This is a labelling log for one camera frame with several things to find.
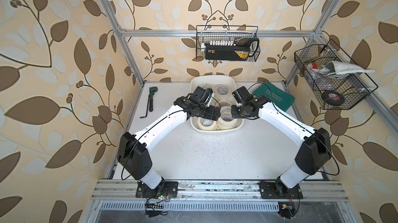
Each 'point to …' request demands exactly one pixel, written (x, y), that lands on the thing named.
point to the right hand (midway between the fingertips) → (235, 113)
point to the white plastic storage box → (198, 81)
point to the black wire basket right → (338, 82)
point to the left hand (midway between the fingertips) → (215, 113)
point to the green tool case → (278, 96)
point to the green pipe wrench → (152, 90)
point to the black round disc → (333, 98)
